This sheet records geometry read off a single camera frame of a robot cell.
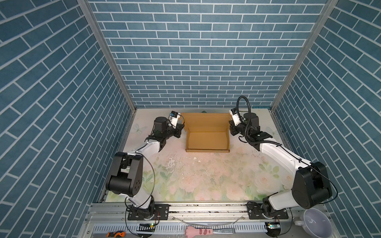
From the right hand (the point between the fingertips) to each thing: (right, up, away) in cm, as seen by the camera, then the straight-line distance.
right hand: (229, 119), depth 86 cm
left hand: (-27, -4, +4) cm, 27 cm away
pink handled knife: (-22, -52, -20) cm, 59 cm away
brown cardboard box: (-12, -9, +19) cm, 24 cm away
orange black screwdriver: (-56, -53, -20) cm, 79 cm away
